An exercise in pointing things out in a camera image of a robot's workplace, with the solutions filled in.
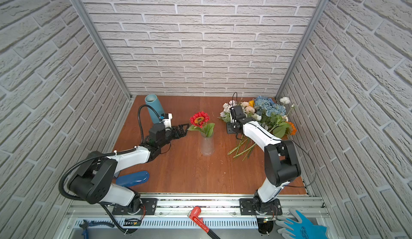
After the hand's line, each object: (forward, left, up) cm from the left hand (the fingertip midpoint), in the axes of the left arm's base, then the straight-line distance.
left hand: (187, 123), depth 87 cm
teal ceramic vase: (+12, +21, +6) cm, 25 cm away
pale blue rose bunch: (+15, -49, +2) cm, 51 cm away
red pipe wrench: (-41, -6, -12) cm, 43 cm away
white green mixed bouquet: (+4, -55, -7) cm, 55 cm away
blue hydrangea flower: (+10, -54, +1) cm, 55 cm away
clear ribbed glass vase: (-9, -11, -7) cm, 16 cm away
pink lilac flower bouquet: (+13, -23, -8) cm, 28 cm away
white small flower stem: (+22, -65, -3) cm, 69 cm away
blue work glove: (-47, -52, -12) cm, 71 cm away
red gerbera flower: (-9, -8, +14) cm, 18 cm away
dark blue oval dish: (-25, +27, -13) cm, 39 cm away
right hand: (+2, -28, -6) cm, 29 cm away
